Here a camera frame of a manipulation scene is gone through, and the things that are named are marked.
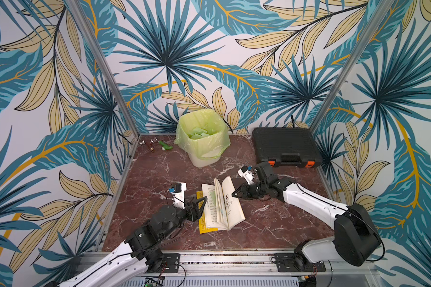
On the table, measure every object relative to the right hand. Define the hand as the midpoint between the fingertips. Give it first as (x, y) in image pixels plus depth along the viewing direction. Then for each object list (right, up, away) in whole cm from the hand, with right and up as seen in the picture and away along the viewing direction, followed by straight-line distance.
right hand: (233, 194), depth 81 cm
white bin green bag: (-14, +28, +17) cm, 36 cm away
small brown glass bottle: (-47, +22, +30) cm, 60 cm away
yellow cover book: (-5, -6, -5) cm, 9 cm away
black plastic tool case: (+35, +23, +27) cm, 49 cm away
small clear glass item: (-54, +25, +32) cm, 68 cm away
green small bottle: (-39, +22, +29) cm, 53 cm away
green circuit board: (-33, -33, -10) cm, 48 cm away
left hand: (-13, 0, -9) cm, 16 cm away
